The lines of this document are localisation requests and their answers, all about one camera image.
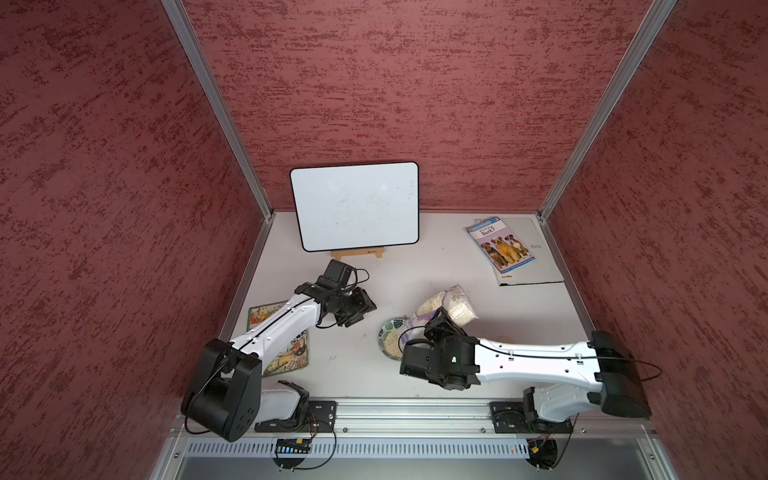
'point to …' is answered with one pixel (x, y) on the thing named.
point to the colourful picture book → (295, 356)
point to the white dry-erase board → (357, 206)
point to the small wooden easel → (338, 254)
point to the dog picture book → (506, 252)
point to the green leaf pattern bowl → (396, 332)
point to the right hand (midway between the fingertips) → (449, 312)
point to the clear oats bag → (453, 300)
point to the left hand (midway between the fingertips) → (370, 315)
